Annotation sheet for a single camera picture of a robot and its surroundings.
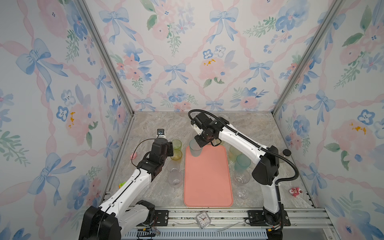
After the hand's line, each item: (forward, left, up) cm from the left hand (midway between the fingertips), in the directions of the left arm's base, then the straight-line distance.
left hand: (167, 141), depth 82 cm
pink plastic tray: (-17, -22, -17) cm, 33 cm away
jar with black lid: (-2, -69, -8) cm, 70 cm away
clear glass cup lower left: (-14, -4, -16) cm, 22 cm away
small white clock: (-35, -19, -16) cm, 43 cm away
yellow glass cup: (0, -4, -16) cm, 16 cm away
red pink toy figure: (-22, -69, -14) cm, 74 cm away
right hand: (+3, -18, -2) cm, 19 cm away
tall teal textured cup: (-5, -16, -1) cm, 16 cm away
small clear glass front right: (-22, -42, -17) cm, 50 cm away
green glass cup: (+7, -3, -14) cm, 16 cm away
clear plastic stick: (-37, -33, -17) cm, 52 cm away
